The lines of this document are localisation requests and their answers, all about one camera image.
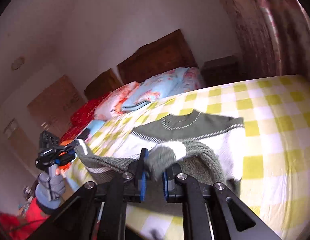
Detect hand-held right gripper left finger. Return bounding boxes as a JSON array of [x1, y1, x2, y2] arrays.
[[27, 148, 148, 240]]

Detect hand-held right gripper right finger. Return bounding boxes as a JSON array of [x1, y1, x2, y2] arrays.
[[162, 164, 283, 240]]

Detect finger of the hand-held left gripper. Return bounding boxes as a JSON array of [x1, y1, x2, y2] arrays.
[[57, 152, 77, 167], [56, 140, 80, 153]]

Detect green knitted sweater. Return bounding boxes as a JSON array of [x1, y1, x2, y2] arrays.
[[74, 109, 246, 196]]

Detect person's left forearm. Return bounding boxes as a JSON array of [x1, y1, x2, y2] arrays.
[[10, 197, 55, 238]]

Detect person's left hand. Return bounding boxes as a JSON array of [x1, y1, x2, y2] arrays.
[[35, 169, 66, 209]]

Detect wooden door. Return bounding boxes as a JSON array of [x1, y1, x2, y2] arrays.
[[3, 117, 40, 178]]

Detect light blue pillow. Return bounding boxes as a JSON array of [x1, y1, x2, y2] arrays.
[[89, 119, 106, 135]]

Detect red patterned quilt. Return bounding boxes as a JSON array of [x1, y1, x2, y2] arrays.
[[59, 97, 111, 143]]

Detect light wooden wardrobe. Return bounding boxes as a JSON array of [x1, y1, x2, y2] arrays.
[[27, 74, 86, 137]]

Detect pink floral pillow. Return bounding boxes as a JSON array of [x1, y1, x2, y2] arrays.
[[94, 81, 140, 119], [182, 67, 207, 93]]

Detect small wooden headboard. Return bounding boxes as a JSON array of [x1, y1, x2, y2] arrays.
[[84, 68, 124, 100]]

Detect light blue floral quilt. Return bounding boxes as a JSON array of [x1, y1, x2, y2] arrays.
[[121, 67, 189, 113]]

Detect round ceiling light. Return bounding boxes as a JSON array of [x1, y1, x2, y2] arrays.
[[11, 57, 25, 70]]

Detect bed with yellow checked sheet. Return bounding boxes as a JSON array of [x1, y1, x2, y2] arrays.
[[70, 74, 310, 240]]

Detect large wooden headboard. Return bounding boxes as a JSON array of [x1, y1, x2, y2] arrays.
[[117, 29, 198, 85]]

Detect dark wooden nightstand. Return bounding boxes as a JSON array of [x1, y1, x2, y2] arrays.
[[201, 55, 246, 88]]

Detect floral pink curtain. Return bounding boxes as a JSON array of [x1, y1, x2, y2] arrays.
[[206, 0, 310, 78]]

